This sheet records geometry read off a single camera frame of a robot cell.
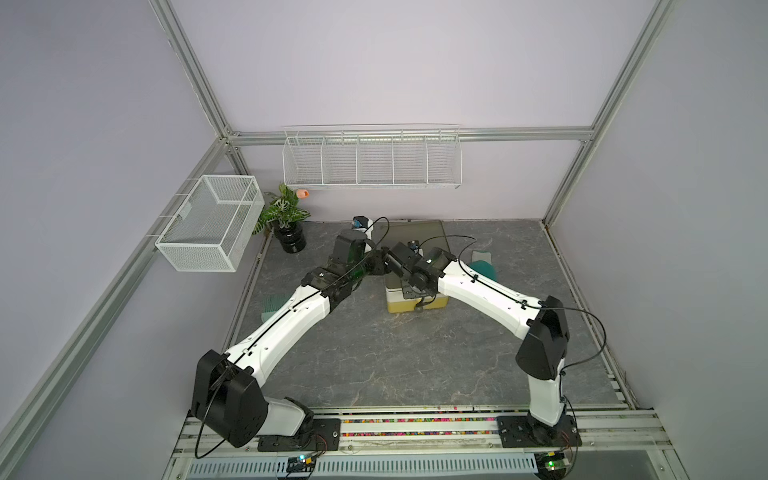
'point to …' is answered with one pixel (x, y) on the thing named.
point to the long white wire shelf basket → (373, 157)
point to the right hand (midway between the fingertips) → (416, 283)
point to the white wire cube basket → (214, 226)
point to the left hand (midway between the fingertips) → (384, 253)
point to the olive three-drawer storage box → (428, 233)
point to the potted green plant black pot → (286, 220)
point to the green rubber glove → (481, 262)
